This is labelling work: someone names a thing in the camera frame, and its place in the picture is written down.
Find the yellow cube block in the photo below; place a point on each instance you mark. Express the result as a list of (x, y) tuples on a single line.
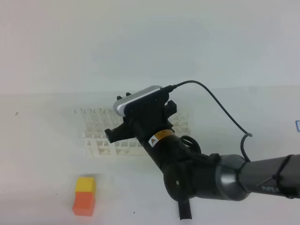
[(85, 184)]

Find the orange cube block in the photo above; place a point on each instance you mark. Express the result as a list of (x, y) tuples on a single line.
[(84, 204)]

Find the white test tube rack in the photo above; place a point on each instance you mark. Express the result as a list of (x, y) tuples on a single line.
[(97, 145)]

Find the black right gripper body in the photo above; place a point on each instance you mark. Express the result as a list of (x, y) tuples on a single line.
[(144, 118)]

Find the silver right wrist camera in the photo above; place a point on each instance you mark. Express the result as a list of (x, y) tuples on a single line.
[(120, 104)]

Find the blue edged label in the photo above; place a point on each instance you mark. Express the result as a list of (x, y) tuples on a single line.
[(297, 122)]

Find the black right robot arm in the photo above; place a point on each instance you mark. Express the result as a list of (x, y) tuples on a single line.
[(186, 171)]

